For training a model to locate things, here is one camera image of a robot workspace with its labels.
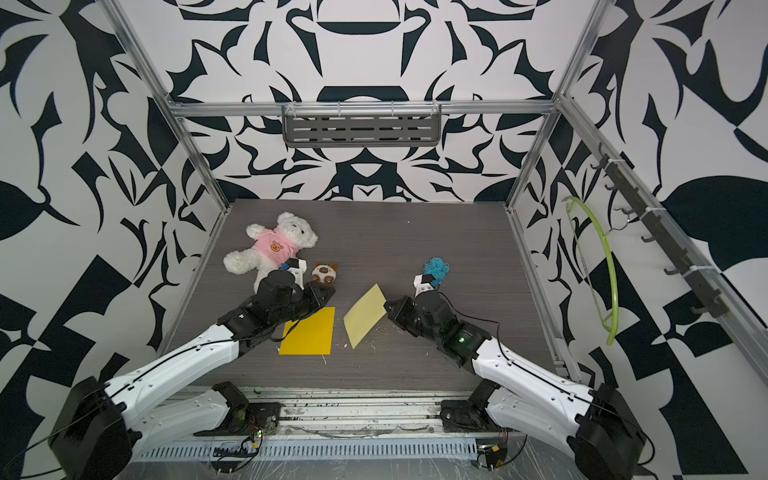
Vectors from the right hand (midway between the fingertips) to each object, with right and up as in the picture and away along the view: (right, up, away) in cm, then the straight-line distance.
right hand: (381, 301), depth 77 cm
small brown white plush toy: (-19, +5, +20) cm, 28 cm away
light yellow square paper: (-6, -8, +12) cm, 16 cm away
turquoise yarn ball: (+18, +6, +22) cm, 29 cm away
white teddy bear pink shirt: (-35, +13, +19) cm, 42 cm away
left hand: (-12, +4, +2) cm, 13 cm away
